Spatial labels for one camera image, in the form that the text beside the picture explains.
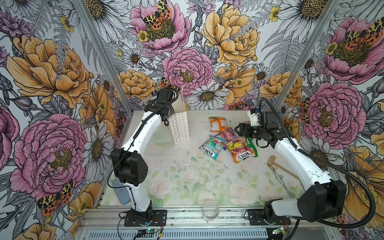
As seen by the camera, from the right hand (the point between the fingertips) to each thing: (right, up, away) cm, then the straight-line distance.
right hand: (241, 133), depth 82 cm
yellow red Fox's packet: (+2, -11, +10) cm, 15 cm away
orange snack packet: (-8, +6, +27) cm, 29 cm away
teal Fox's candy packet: (-14, -9, +15) cm, 22 cm away
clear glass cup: (-17, -39, -4) cm, 43 cm away
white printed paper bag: (-34, +6, +8) cm, 35 cm away
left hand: (-42, +10, +5) cm, 43 cm away
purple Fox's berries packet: (-3, -2, +21) cm, 21 cm away
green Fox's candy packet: (+10, -9, +13) cm, 18 cm away
